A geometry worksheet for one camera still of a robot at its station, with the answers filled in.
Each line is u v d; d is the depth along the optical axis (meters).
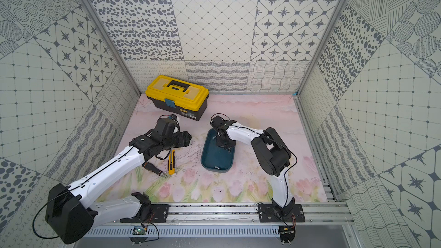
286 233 0.72
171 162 0.88
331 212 0.76
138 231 0.71
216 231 0.70
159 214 0.73
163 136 0.60
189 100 0.95
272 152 0.51
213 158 0.88
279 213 0.65
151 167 0.84
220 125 0.76
